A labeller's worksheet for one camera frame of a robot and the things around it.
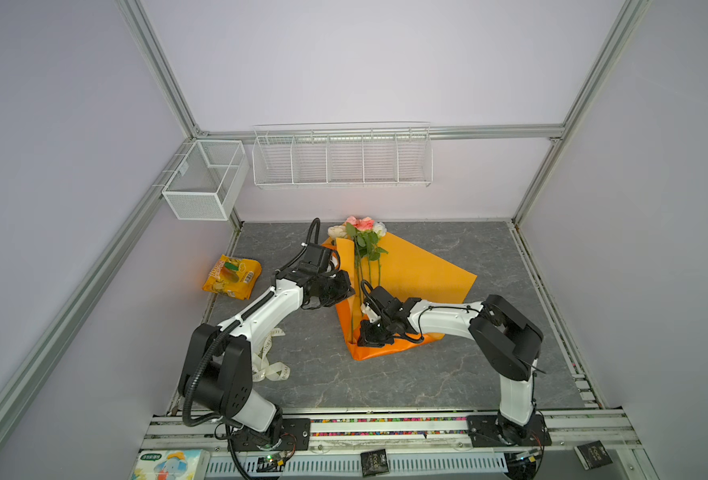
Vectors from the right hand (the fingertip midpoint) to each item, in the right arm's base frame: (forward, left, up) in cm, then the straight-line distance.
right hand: (358, 346), depth 88 cm
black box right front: (-26, -56, +1) cm, 62 cm away
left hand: (+10, 0, +13) cm, 17 cm away
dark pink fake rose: (+37, -3, +5) cm, 37 cm away
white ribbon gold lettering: (-6, +28, +1) cm, 28 cm away
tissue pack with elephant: (-29, +40, +6) cm, 50 cm away
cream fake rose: (+42, +9, +5) cm, 44 cm away
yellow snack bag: (+22, +43, +5) cm, 48 cm away
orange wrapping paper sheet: (+27, -16, +1) cm, 32 cm away
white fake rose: (+44, -8, +4) cm, 44 cm away
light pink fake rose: (+46, +3, +8) cm, 47 cm away
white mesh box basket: (+48, +52, +25) cm, 75 cm away
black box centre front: (-29, -5, +2) cm, 29 cm away
